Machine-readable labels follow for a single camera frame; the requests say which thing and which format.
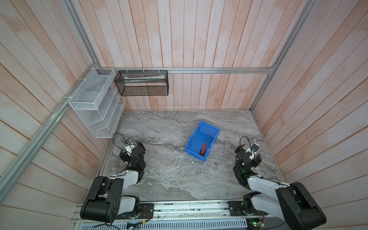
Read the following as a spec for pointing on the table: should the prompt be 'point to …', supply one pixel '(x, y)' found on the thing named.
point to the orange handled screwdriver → (203, 148)
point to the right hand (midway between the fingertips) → (251, 148)
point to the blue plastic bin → (199, 138)
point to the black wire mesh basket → (142, 83)
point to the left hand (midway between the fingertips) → (132, 147)
